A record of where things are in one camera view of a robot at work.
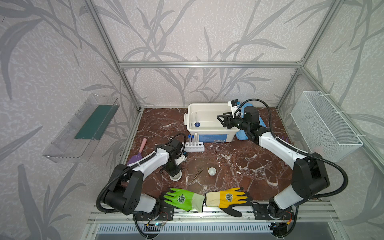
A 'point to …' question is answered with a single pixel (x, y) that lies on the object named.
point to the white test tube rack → (194, 147)
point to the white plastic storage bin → (201, 118)
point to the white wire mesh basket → (325, 130)
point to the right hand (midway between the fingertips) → (221, 110)
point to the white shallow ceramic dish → (177, 177)
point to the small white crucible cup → (212, 171)
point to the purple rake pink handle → (286, 138)
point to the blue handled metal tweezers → (200, 170)
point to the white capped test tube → (196, 138)
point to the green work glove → (183, 199)
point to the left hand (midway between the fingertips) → (175, 166)
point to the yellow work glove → (226, 199)
